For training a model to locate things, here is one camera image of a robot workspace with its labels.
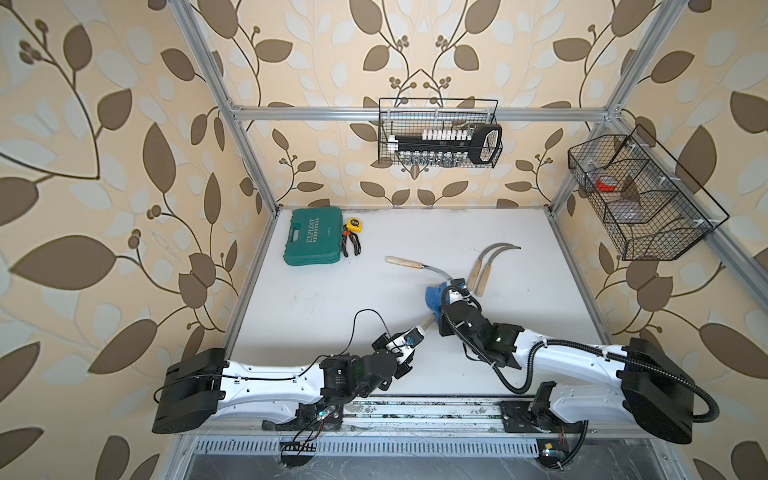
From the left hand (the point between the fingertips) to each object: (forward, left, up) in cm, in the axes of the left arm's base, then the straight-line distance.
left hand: (410, 333), depth 75 cm
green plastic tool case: (+39, +33, -8) cm, 52 cm away
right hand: (+9, -9, -4) cm, 14 cm away
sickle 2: (+4, -5, -2) cm, 7 cm away
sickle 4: (+28, -27, -12) cm, 41 cm away
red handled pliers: (+41, +20, -13) cm, 48 cm away
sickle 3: (+29, -25, -11) cm, 40 cm away
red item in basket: (+34, -53, +21) cm, 67 cm away
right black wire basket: (+24, -60, +22) cm, 68 cm away
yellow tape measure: (+47, +20, -11) cm, 52 cm away
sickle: (+29, -4, -11) cm, 31 cm away
